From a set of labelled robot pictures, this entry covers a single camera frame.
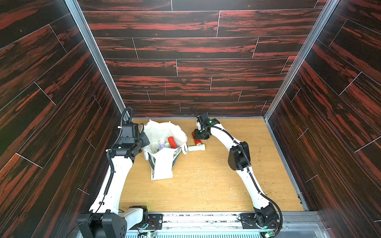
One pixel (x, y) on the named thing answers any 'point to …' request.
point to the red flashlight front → (172, 142)
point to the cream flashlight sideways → (199, 147)
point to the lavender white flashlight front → (161, 144)
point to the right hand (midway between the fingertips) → (199, 136)
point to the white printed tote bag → (161, 160)
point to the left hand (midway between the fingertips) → (144, 137)
